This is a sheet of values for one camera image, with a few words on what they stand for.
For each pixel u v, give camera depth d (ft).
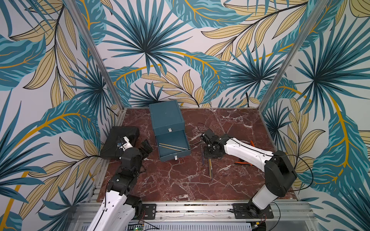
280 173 1.47
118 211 1.54
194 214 2.41
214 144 2.13
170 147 2.88
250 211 2.17
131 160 1.72
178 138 3.27
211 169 2.88
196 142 3.20
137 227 2.36
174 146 2.90
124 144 2.05
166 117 2.84
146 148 2.22
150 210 2.40
